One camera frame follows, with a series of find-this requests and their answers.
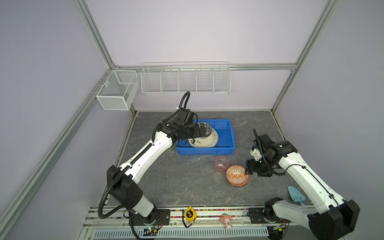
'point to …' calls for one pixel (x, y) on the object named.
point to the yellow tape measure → (190, 215)
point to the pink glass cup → (221, 165)
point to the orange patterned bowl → (236, 176)
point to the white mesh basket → (118, 90)
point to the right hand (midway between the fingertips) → (252, 174)
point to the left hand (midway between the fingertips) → (200, 133)
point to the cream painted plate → (209, 141)
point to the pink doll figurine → (226, 219)
